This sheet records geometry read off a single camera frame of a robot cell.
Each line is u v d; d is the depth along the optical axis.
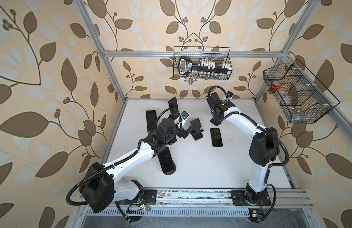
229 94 0.78
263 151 0.49
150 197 0.74
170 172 0.79
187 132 0.71
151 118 0.93
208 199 0.75
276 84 0.87
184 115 0.65
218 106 0.67
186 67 0.85
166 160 0.78
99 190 0.40
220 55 0.91
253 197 0.65
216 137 0.99
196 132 0.93
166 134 0.60
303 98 0.72
